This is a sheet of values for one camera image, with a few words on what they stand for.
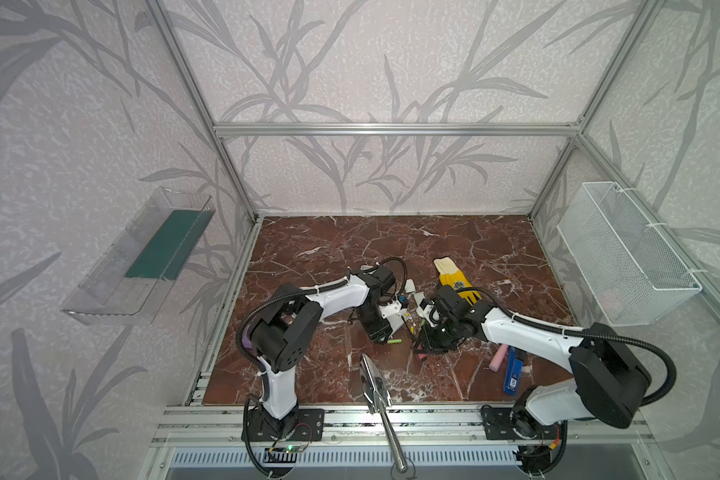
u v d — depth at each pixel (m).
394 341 0.87
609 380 0.42
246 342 0.52
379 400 0.77
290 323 0.52
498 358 0.84
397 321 0.89
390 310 0.81
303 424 0.73
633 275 0.63
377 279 0.76
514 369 0.79
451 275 0.99
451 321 0.67
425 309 0.80
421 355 0.79
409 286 0.99
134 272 0.64
